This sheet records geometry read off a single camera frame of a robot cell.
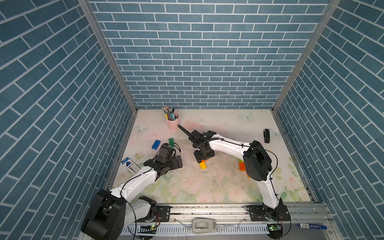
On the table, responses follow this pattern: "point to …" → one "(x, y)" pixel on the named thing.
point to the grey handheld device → (204, 225)
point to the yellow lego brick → (203, 165)
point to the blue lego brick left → (156, 144)
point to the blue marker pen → (318, 227)
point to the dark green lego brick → (171, 142)
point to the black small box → (266, 134)
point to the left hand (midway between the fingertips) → (178, 162)
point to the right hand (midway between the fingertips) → (202, 159)
